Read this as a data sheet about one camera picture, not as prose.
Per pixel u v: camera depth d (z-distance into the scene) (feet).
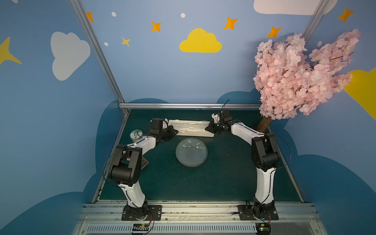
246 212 2.44
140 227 2.39
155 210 2.47
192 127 3.32
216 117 3.14
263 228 2.40
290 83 2.23
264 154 1.82
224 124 2.57
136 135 3.16
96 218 2.42
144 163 3.03
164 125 2.64
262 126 3.23
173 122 3.44
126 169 1.59
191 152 3.15
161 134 2.62
